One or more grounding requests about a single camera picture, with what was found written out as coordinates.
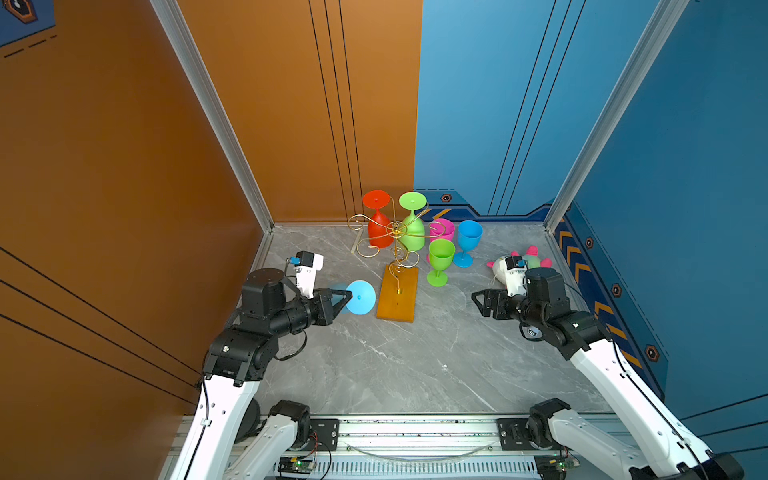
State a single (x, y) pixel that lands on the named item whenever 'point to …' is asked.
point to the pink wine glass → (440, 228)
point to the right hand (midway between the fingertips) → (481, 295)
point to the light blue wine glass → (363, 297)
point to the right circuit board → (554, 467)
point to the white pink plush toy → (531, 258)
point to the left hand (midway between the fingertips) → (352, 293)
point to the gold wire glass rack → (400, 232)
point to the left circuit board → (296, 464)
